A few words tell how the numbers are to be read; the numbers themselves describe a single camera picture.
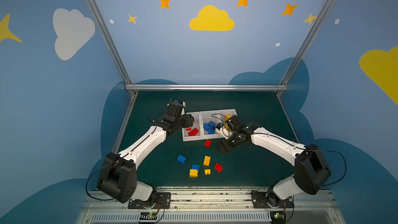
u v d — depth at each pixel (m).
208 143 0.94
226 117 0.69
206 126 0.98
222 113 1.02
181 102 0.76
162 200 0.74
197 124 0.97
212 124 1.02
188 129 0.99
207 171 0.82
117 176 0.42
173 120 0.65
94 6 0.76
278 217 0.73
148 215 0.73
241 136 0.63
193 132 0.98
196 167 0.84
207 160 0.88
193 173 0.81
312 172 0.44
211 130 0.98
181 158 0.86
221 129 0.77
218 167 0.85
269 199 0.67
